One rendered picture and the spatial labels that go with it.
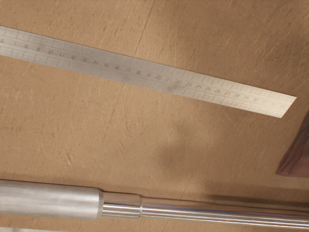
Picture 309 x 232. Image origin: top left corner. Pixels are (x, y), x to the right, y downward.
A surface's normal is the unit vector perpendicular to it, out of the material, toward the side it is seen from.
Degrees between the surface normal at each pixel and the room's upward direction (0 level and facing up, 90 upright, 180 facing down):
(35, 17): 0
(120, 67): 0
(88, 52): 0
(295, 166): 50
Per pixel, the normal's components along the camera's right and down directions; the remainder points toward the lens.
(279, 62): 0.11, 0.72
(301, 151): -0.67, 0.30
